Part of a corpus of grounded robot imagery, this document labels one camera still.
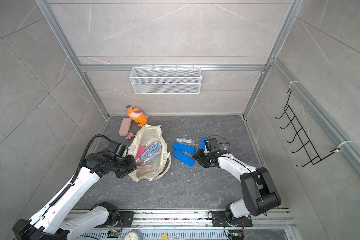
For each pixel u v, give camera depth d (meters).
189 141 1.04
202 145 1.01
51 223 0.38
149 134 0.93
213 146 0.71
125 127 1.10
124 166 0.62
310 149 0.64
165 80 1.01
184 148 1.00
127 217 0.73
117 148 0.58
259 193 0.44
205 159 0.76
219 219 0.73
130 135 1.04
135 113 1.11
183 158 0.96
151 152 0.93
